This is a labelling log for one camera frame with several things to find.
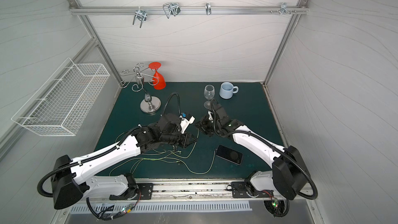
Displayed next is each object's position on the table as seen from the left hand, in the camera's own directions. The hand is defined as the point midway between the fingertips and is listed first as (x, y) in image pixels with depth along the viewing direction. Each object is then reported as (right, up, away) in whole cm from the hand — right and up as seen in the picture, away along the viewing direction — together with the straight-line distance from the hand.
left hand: (195, 141), depth 70 cm
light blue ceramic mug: (+21, +26, +40) cm, 52 cm away
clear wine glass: (+8, +24, +28) cm, 38 cm away
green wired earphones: (+1, -20, +10) cm, 22 cm away
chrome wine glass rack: (-35, +14, +37) cm, 53 cm away
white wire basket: (-61, +17, -1) cm, 63 cm away
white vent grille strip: (-40, -33, +2) cm, 52 cm away
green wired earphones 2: (-23, -1, -21) cm, 31 cm away
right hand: (-2, +6, +9) cm, 11 cm away
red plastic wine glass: (-23, +29, +29) cm, 47 cm away
